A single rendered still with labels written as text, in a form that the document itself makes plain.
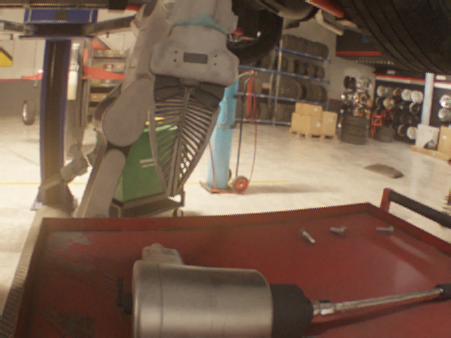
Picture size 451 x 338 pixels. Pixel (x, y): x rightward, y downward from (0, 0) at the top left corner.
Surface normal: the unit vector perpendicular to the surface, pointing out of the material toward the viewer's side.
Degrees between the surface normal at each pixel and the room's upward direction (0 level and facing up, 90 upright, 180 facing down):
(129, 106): 88
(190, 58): 79
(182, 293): 32
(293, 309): 42
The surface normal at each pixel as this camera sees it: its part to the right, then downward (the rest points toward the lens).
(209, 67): 0.27, 0.06
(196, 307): 0.30, -0.55
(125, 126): 0.54, 0.25
